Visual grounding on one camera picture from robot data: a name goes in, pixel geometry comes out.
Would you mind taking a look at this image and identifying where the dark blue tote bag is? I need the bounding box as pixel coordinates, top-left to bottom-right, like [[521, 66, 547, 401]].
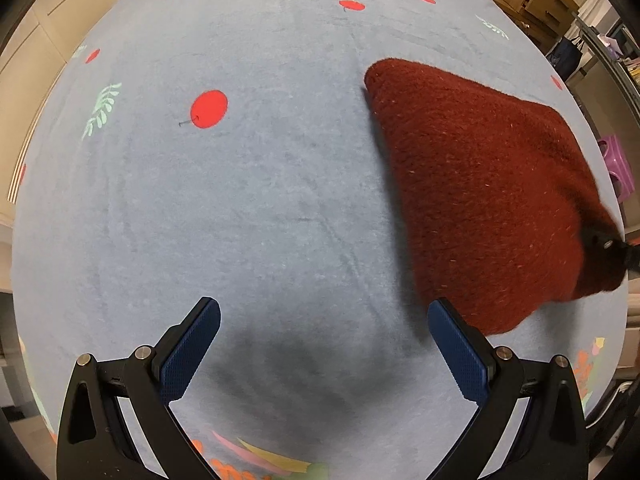
[[547, 35, 587, 81]]

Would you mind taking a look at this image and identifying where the blue printed bed sheet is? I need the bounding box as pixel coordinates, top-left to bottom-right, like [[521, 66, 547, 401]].
[[12, 0, 632, 480]]

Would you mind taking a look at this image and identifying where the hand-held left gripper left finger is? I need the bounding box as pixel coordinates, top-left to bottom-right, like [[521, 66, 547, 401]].
[[56, 297, 222, 480]]

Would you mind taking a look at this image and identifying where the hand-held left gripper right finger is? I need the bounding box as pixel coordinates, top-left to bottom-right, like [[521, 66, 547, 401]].
[[428, 298, 590, 480]]

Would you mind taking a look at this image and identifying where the purple plastic stool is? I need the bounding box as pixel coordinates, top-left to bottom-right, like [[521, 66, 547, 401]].
[[597, 132, 637, 204]]

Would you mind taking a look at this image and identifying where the dark red knit sweater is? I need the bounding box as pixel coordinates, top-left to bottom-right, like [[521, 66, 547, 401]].
[[363, 58, 629, 336]]

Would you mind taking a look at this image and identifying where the white wardrobe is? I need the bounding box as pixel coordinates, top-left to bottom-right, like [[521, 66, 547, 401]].
[[0, 0, 151, 221]]

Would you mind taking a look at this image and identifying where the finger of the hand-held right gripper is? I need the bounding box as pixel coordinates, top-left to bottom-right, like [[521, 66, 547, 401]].
[[583, 226, 640, 272]]

